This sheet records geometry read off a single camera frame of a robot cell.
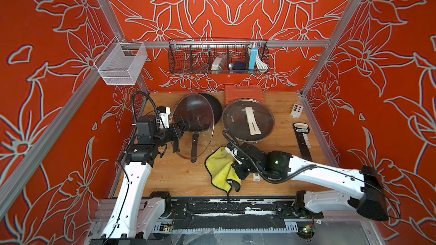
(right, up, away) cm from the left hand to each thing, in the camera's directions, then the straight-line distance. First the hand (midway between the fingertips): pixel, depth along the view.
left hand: (184, 124), depth 73 cm
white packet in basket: (+15, +32, +19) cm, 40 cm away
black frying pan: (+5, +5, +18) cm, 19 cm away
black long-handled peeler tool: (+65, -6, +25) cm, 70 cm away
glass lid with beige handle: (+32, 0, +16) cm, 36 cm away
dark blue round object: (+27, +31, +23) cm, 47 cm away
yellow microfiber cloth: (+15, -21, +12) cm, 29 cm away
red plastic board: (+26, +18, +42) cm, 52 cm away
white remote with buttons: (+66, +5, +34) cm, 74 cm away
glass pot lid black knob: (+7, -12, +24) cm, 28 cm away
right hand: (+20, -19, -1) cm, 27 cm away
